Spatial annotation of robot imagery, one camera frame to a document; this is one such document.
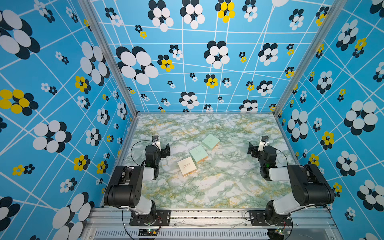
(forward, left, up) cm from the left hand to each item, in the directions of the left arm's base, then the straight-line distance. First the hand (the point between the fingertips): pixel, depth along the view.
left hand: (162, 143), depth 94 cm
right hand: (0, -62, 0) cm, 62 cm away
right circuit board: (-46, -59, -7) cm, 76 cm away
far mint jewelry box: (+4, -31, -5) cm, 32 cm away
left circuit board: (-45, +2, -10) cm, 47 cm away
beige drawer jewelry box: (-13, -16, -5) cm, 22 cm away
